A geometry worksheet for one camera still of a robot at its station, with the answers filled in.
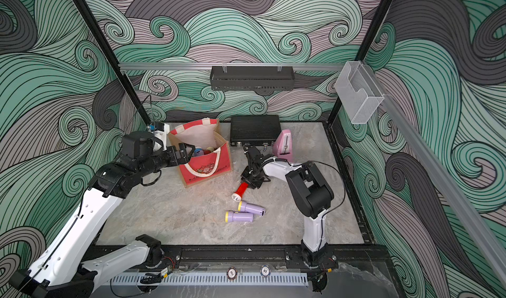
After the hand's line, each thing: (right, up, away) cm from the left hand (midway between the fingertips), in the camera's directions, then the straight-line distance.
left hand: (185, 146), depth 67 cm
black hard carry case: (+26, +8, +54) cm, 60 cm away
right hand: (+19, -19, +25) cm, 37 cm away
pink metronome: (+39, -2, +28) cm, 48 cm away
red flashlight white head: (+18, -22, +22) cm, 36 cm away
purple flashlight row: (+23, -27, +16) cm, 39 cm away
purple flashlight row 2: (+18, -30, +13) cm, 38 cm away
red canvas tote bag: (+7, -4, +11) cm, 14 cm away
